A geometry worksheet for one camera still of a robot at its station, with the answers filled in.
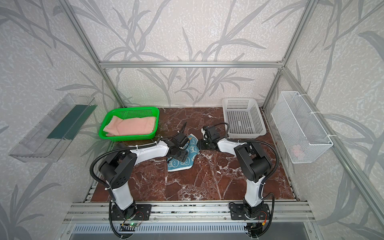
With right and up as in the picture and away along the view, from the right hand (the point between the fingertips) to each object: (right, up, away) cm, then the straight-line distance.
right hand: (200, 140), depth 98 cm
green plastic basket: (-58, +19, +22) cm, 65 cm away
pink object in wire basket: (+48, -3, -24) cm, 54 cm away
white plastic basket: (+34, +16, +17) cm, 41 cm away
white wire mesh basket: (+44, +6, -37) cm, 58 cm away
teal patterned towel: (-13, -14, -7) cm, 20 cm away
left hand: (-11, -6, -4) cm, 13 cm away
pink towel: (-44, +9, +7) cm, 46 cm away
